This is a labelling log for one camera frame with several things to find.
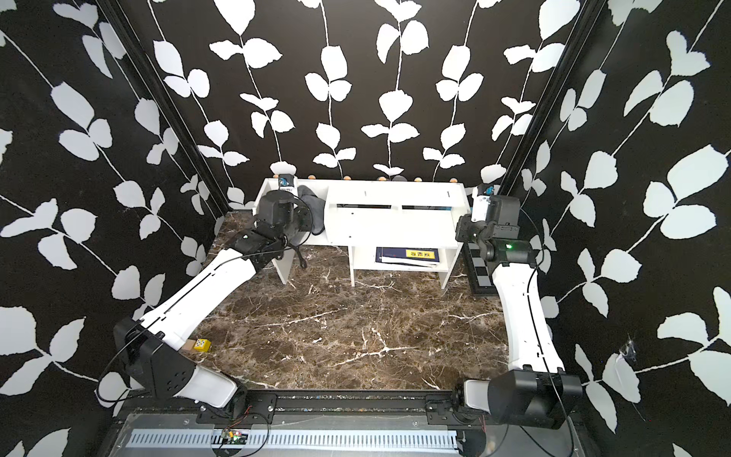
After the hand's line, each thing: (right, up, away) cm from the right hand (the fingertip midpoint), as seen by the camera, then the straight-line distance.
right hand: (458, 212), depth 76 cm
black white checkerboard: (+14, -19, +22) cm, 32 cm away
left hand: (-42, +4, +1) cm, 42 cm away
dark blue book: (-7, -13, +12) cm, 19 cm away
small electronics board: (-59, -57, -6) cm, 83 cm away
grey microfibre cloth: (-38, +1, -2) cm, 38 cm away
